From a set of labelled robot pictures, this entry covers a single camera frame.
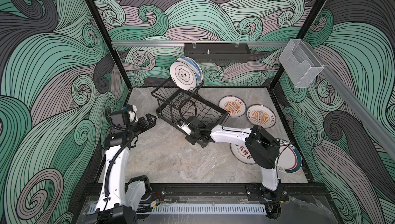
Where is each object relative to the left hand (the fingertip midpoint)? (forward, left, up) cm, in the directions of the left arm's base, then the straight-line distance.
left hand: (149, 119), depth 77 cm
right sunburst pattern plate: (+18, -69, -19) cm, 74 cm away
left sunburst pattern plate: (+27, -52, -20) cm, 62 cm away
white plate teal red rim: (-11, -79, -23) cm, 83 cm away
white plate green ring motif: (+26, -17, +9) cm, 32 cm away
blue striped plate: (+25, -24, +15) cm, 37 cm away
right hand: (+1, -19, -17) cm, 26 cm away
